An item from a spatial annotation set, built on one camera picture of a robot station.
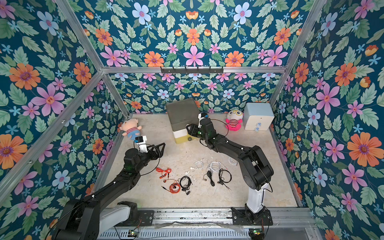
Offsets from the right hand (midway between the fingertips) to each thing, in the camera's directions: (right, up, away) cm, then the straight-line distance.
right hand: (189, 126), depth 89 cm
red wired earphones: (-15, -28, 0) cm, 32 cm away
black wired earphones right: (+19, -31, -2) cm, 36 cm away
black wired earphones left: (-2, -33, -3) cm, 33 cm away
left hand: (-16, -10, -5) cm, 19 cm away
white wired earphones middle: (+16, -24, +2) cm, 29 cm away
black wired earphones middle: (+12, -29, 0) cm, 31 cm away
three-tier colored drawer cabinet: (-9, +11, +29) cm, 33 cm away
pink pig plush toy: (-41, -1, +13) cm, 44 cm away
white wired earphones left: (+6, -24, +4) cm, 25 cm away
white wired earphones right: (+27, -22, +5) cm, 35 cm away
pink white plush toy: (+31, +5, +19) cm, 37 cm away
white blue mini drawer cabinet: (+46, +7, +10) cm, 47 cm away
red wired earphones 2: (-8, -35, -5) cm, 36 cm away
